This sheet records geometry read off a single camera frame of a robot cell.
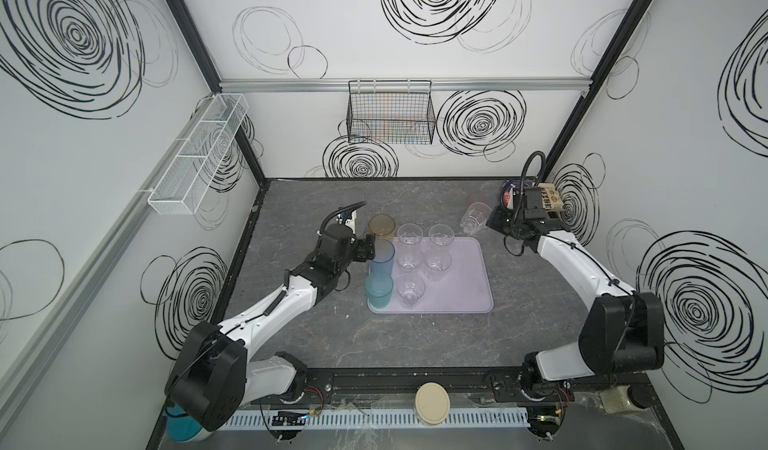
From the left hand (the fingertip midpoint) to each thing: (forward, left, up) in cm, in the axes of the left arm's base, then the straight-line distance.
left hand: (364, 233), depth 84 cm
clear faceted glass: (0, -13, -13) cm, 18 cm away
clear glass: (+9, -14, -13) cm, 21 cm away
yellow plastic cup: (+7, -5, -6) cm, 10 cm away
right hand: (+8, -36, 0) cm, 37 cm away
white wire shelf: (+1, +44, +17) cm, 47 cm away
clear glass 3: (+9, -24, -14) cm, 29 cm away
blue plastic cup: (-3, -6, -6) cm, 9 cm away
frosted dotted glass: (+11, -34, -6) cm, 36 cm away
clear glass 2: (-10, -14, -15) cm, 22 cm away
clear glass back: (-1, -22, -14) cm, 26 cm away
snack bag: (+28, -67, -15) cm, 74 cm away
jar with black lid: (-37, -61, -8) cm, 71 cm away
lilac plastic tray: (-7, -31, -19) cm, 37 cm away
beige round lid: (-39, -18, -9) cm, 44 cm away
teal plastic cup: (-10, -5, -11) cm, 16 cm away
